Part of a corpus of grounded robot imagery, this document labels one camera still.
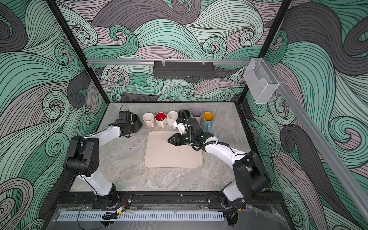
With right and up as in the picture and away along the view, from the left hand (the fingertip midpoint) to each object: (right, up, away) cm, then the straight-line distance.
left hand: (135, 125), depth 97 cm
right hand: (+25, -8, -17) cm, 32 cm away
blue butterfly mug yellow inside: (+50, +4, -2) cm, 50 cm away
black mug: (+4, +1, -9) cm, 10 cm away
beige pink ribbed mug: (+43, +8, +4) cm, 44 cm away
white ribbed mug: (+25, +5, +9) cm, 27 cm away
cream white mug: (+16, +4, +7) cm, 18 cm away
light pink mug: (+9, +4, +1) cm, 10 cm away
